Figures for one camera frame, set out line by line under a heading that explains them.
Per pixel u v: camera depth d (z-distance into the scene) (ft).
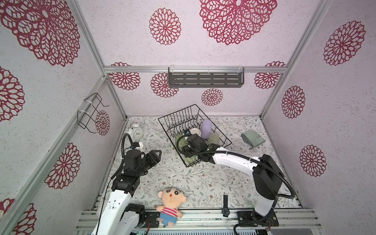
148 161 2.20
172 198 2.38
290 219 2.50
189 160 3.02
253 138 3.48
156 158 2.22
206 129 3.22
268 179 1.52
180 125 3.58
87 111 2.49
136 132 3.31
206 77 3.00
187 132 2.47
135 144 2.28
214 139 3.18
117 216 1.47
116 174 1.89
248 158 1.65
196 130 3.22
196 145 2.16
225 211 2.50
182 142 2.42
